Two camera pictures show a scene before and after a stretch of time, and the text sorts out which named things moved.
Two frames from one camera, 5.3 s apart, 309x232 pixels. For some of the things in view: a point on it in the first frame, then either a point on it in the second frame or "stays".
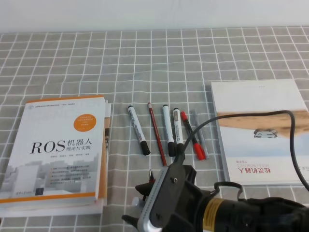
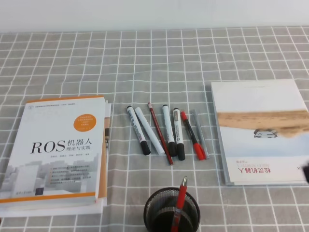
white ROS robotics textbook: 59,152 stays
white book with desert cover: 258,149 stays
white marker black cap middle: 169,135 stays
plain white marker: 135,201 -> 148,131
